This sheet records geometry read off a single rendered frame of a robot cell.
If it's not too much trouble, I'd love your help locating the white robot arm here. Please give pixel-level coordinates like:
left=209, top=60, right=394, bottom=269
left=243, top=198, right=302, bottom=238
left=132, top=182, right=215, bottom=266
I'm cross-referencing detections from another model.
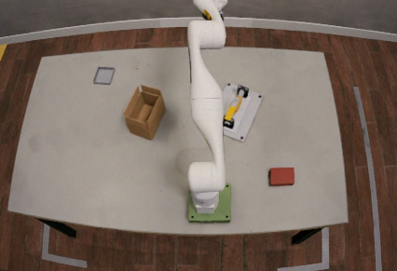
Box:
left=187, top=0, right=226, bottom=213

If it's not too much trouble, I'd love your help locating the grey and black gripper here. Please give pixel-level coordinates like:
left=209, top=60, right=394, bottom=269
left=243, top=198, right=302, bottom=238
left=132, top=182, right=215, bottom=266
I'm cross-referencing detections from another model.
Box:
left=202, top=0, right=227, bottom=21

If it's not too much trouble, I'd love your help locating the red rectangular block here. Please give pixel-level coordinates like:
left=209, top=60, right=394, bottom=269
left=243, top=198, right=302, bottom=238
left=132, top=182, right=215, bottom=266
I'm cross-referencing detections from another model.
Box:
left=269, top=168, right=294, bottom=186

